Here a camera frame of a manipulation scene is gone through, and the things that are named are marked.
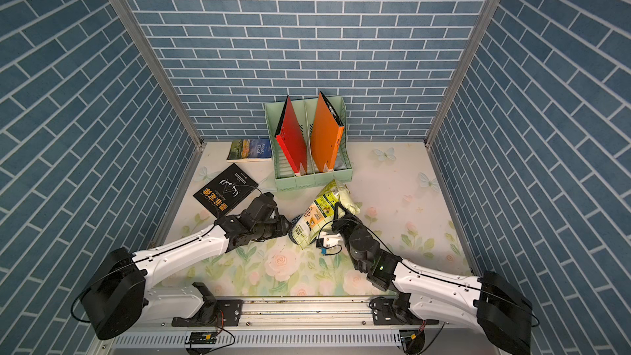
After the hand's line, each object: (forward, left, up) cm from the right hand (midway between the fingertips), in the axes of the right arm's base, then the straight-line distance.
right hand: (347, 199), depth 74 cm
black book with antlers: (+12, +49, -19) cm, 54 cm away
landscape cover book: (+36, +46, -20) cm, 62 cm away
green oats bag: (-5, +8, -3) cm, 10 cm away
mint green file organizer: (+42, +19, +1) cm, 46 cm away
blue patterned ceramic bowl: (-4, +18, -12) cm, 22 cm away
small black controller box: (-36, +41, -25) cm, 60 cm away
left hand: (-4, +17, -14) cm, 22 cm away
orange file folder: (+25, +8, +5) cm, 27 cm away
